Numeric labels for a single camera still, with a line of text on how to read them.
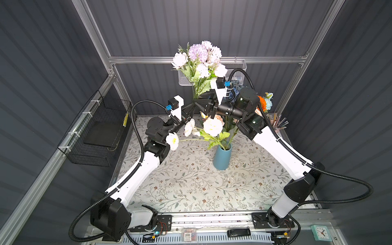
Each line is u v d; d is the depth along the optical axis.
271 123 1.02
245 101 0.48
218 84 0.48
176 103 0.51
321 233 0.69
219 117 0.64
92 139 0.72
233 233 0.67
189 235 0.68
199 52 0.46
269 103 0.74
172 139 0.50
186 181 0.87
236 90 0.82
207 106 0.53
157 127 0.49
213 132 0.59
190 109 0.58
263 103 0.72
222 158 0.80
